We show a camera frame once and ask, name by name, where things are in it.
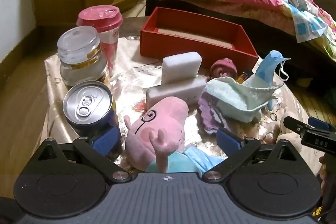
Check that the red cardboard box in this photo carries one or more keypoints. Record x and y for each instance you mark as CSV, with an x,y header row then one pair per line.
x,y
199,41

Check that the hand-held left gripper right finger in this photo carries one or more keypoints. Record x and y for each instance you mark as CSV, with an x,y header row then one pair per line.
x,y
228,141

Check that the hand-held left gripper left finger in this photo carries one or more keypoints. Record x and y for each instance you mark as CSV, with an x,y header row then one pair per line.
x,y
106,140

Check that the purple fuzzy cloth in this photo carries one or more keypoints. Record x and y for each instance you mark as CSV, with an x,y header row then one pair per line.
x,y
207,116

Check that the light green towel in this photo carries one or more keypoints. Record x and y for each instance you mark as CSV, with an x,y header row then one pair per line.
x,y
236,98

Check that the blue face mask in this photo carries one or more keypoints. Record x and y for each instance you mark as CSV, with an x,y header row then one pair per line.
x,y
265,69

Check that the blue drink can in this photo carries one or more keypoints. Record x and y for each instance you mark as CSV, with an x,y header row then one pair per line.
x,y
86,103

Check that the pink knit hat doll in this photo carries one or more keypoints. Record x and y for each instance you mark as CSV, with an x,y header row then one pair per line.
x,y
223,66

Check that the dark wooden bed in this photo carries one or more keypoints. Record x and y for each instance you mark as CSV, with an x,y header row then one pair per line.
x,y
262,29

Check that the striped knit sock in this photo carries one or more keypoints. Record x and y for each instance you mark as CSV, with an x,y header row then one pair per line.
x,y
245,76

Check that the white sponge block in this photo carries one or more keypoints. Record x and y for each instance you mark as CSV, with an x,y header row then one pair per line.
x,y
181,66
176,91

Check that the pink pig plush toy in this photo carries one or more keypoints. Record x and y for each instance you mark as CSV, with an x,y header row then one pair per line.
x,y
160,124

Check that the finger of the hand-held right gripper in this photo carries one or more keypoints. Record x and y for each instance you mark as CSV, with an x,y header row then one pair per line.
x,y
317,123
295,125

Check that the pink lidded cup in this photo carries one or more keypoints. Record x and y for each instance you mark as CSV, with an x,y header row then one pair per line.
x,y
105,22

